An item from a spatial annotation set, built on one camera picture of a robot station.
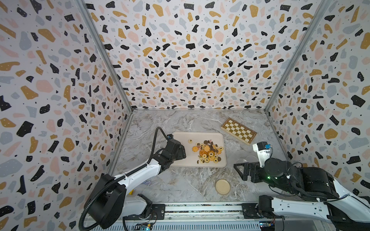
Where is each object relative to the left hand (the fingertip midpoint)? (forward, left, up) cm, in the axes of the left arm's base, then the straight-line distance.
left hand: (181, 150), depth 87 cm
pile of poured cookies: (+3, -17, -7) cm, 19 cm away
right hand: (-20, -26, +20) cm, 38 cm away
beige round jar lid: (-19, -24, -9) cm, 32 cm away
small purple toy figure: (-17, +19, -7) cm, 26 cm away
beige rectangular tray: (-1, -6, -10) cm, 12 cm away
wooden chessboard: (+19, -41, -8) cm, 46 cm away
